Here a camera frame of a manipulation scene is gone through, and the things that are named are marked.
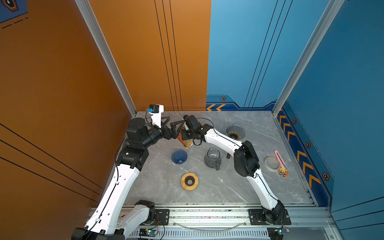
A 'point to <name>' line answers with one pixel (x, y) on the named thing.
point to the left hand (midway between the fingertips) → (176, 118)
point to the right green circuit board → (275, 233)
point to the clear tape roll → (272, 164)
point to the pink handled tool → (284, 170)
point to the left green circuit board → (147, 232)
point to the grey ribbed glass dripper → (235, 131)
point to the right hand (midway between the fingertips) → (181, 134)
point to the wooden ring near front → (189, 181)
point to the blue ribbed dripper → (179, 156)
